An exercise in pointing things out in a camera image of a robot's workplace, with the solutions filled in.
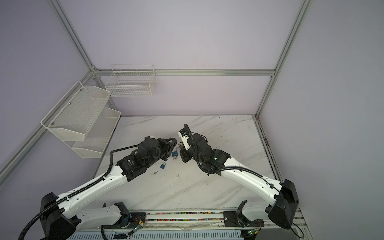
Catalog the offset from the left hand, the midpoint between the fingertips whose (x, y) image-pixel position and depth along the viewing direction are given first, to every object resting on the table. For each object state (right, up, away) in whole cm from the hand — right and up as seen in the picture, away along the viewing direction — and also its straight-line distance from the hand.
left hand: (177, 140), depth 72 cm
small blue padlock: (-12, -18, +21) cm, 30 cm away
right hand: (+1, -3, 0) cm, 3 cm away
